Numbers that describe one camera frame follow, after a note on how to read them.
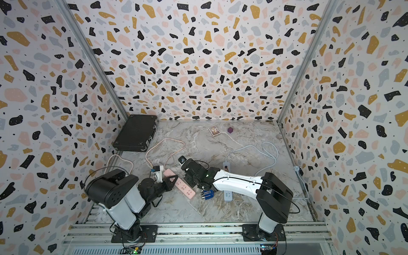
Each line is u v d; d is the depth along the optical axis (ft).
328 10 2.36
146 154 3.30
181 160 2.34
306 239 2.48
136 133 3.50
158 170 2.68
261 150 3.47
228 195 2.74
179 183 2.88
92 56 2.80
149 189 2.31
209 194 2.75
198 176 2.02
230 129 3.83
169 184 2.66
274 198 1.44
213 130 3.76
